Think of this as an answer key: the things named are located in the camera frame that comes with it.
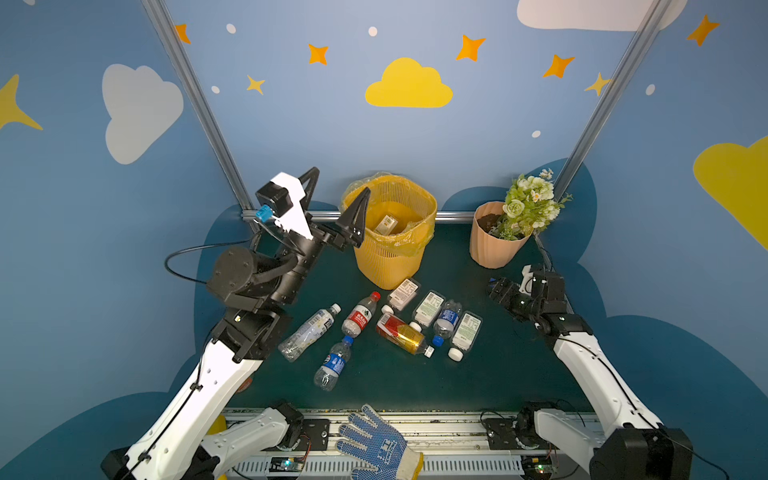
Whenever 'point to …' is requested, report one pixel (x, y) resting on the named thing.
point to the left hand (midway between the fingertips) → (343, 177)
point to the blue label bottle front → (328, 375)
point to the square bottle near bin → (401, 297)
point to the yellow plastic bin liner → (398, 210)
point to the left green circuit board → (286, 464)
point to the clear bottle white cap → (307, 331)
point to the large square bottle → (387, 225)
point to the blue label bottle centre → (446, 321)
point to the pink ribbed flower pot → (488, 250)
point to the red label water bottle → (359, 317)
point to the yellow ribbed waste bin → (385, 264)
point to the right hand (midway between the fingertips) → (499, 287)
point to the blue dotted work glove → (387, 450)
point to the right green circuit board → (537, 466)
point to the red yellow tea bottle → (404, 336)
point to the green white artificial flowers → (529, 205)
